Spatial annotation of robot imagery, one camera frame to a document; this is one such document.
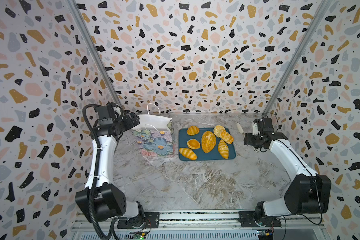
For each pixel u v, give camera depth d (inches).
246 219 28.9
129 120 27.2
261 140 24.7
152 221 28.9
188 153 37.3
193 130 41.8
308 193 16.6
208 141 38.6
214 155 39.1
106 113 22.3
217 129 41.8
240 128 35.9
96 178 16.1
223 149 38.3
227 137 39.5
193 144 38.4
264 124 26.5
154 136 31.9
